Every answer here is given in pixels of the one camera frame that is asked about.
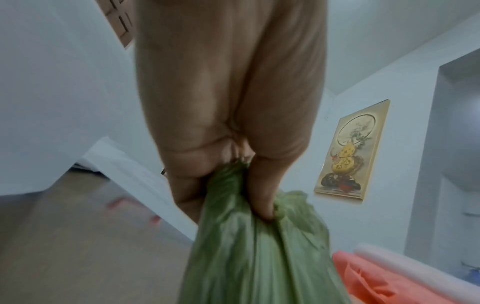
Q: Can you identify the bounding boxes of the person's left hand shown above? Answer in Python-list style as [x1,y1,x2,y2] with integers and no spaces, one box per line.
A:
[132,0,331,223]

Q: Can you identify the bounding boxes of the olive green bag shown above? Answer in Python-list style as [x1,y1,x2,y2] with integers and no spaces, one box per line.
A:
[176,158,352,304]

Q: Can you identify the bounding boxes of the pink plastic bag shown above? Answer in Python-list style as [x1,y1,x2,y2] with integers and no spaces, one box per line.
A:
[353,243,474,304]

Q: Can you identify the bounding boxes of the brown wooden door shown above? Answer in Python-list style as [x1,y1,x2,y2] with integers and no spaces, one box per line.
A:
[104,0,135,48]

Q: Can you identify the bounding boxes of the gold framed wall picture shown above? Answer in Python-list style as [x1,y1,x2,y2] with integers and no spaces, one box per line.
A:
[313,98,392,203]

